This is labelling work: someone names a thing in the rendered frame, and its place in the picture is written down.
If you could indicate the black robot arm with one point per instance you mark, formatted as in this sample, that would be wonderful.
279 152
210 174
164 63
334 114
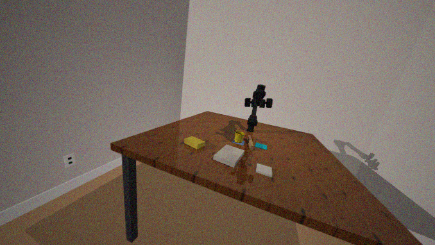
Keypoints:
252 120

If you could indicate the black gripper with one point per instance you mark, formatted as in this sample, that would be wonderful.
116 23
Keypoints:
258 102

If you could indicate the yellow rectangular block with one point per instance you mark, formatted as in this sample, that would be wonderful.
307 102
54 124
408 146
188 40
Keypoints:
194 142

